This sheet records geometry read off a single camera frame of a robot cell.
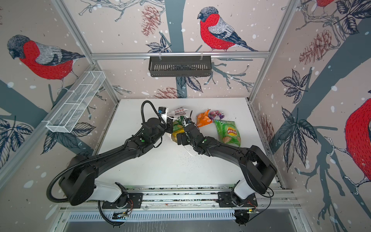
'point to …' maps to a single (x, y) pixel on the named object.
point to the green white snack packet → (179, 123)
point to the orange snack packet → (203, 119)
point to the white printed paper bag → (176, 113)
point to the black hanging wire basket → (180, 67)
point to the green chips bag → (228, 133)
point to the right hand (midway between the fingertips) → (184, 132)
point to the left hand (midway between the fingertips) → (175, 115)
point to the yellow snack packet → (174, 135)
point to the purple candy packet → (216, 115)
